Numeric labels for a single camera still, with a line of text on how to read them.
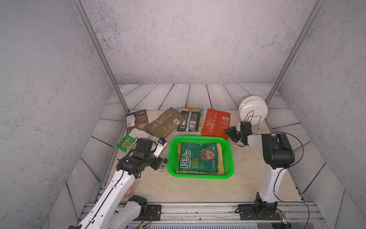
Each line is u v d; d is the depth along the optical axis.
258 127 1.08
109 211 0.41
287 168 0.55
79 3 0.69
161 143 0.67
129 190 0.81
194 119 1.08
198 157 0.87
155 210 0.74
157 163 0.67
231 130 0.94
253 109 1.02
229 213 0.75
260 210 0.65
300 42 0.82
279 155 0.54
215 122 1.12
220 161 0.91
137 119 1.14
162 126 1.08
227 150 0.89
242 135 0.85
